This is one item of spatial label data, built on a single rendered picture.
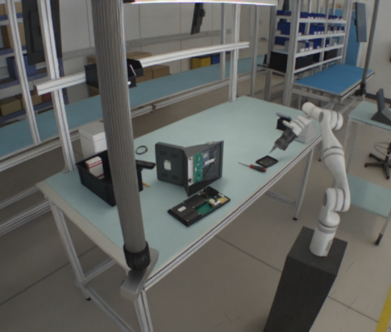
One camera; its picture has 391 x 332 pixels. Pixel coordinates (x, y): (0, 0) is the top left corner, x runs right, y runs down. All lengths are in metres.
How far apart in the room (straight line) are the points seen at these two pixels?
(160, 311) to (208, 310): 0.33
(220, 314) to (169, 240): 1.07
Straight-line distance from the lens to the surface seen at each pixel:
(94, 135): 1.59
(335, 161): 1.33
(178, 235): 1.22
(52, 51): 1.55
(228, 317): 2.16
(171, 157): 1.43
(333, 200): 1.24
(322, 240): 1.37
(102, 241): 1.24
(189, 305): 2.20
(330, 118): 1.47
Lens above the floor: 1.84
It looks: 30 degrees down
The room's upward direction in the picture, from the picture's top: straight up
